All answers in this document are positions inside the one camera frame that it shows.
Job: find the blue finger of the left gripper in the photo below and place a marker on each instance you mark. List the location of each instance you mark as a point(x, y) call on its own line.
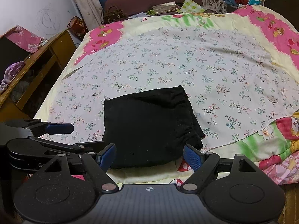
point(48, 147)
point(39, 128)

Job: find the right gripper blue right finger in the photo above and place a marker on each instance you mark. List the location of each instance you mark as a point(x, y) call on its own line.
point(204, 166)

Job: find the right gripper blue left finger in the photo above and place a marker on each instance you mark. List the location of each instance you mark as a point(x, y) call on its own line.
point(96, 166)

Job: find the black pants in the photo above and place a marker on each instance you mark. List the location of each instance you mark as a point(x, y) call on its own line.
point(151, 127)

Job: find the wooden side cabinet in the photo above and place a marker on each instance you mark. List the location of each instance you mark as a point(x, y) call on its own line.
point(26, 93)

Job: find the purple cloth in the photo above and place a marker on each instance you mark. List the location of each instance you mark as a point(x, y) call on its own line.
point(10, 73)

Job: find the pink yellow cartoon blanket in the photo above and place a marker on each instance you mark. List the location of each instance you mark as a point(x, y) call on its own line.
point(276, 156)

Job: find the pink floral cloth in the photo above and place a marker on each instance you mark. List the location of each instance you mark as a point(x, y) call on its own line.
point(24, 39)

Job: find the white floral bed sheet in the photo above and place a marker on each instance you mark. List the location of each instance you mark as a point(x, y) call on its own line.
point(232, 86)

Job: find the brown handbag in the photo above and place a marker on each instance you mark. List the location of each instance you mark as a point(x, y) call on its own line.
point(113, 14)

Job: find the green checked cloth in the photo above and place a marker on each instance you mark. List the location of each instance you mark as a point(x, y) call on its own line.
point(190, 6)

